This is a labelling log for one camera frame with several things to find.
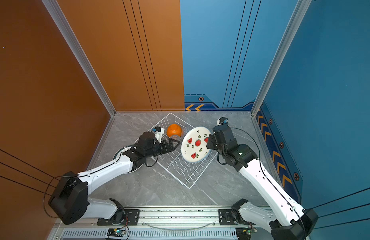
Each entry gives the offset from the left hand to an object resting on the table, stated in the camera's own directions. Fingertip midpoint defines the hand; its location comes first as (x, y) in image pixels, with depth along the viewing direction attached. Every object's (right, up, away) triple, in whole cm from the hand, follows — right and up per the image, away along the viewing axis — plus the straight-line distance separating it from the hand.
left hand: (176, 143), depth 81 cm
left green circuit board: (-29, -41, -10) cm, 51 cm away
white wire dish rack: (+4, -16, +3) cm, 17 cm away
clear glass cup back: (+5, +7, +16) cm, 18 cm away
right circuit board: (+34, -42, -11) cm, 55 cm away
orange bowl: (-4, +7, +21) cm, 23 cm away
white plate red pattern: (+9, 0, -2) cm, 10 cm away
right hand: (+17, +4, -8) cm, 19 cm away
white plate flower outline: (-38, -9, +11) cm, 40 cm away
